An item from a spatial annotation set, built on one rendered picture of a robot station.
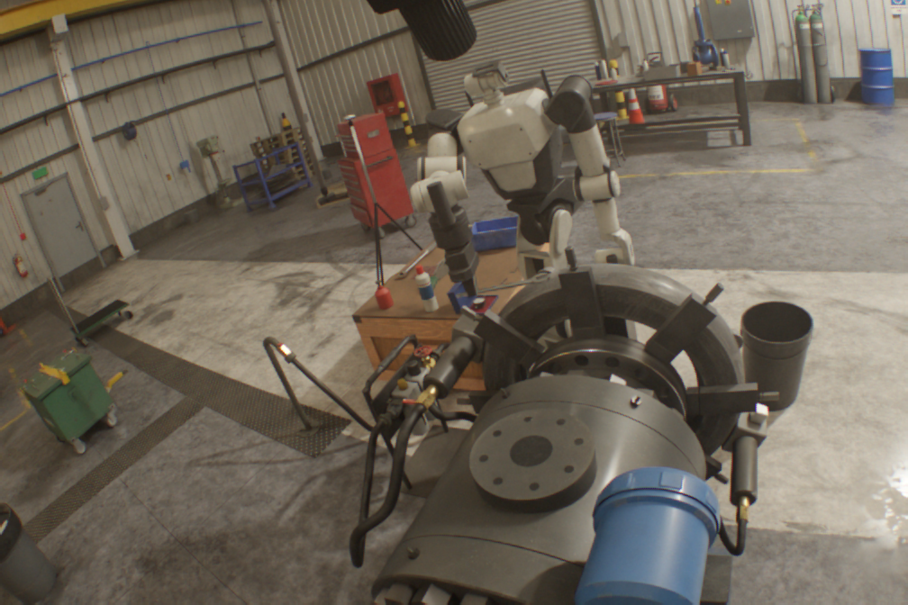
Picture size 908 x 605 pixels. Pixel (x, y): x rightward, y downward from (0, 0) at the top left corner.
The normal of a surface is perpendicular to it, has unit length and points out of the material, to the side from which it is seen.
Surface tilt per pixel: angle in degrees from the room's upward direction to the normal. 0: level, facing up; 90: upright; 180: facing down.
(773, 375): 93
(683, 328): 90
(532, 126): 90
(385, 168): 90
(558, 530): 16
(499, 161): 101
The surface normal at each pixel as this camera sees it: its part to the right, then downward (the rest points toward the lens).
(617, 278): -0.30, -0.50
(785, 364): -0.25, 0.48
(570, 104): -0.37, 0.61
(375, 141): 0.45, 0.24
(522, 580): -0.06, -0.88
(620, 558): -0.51, -0.83
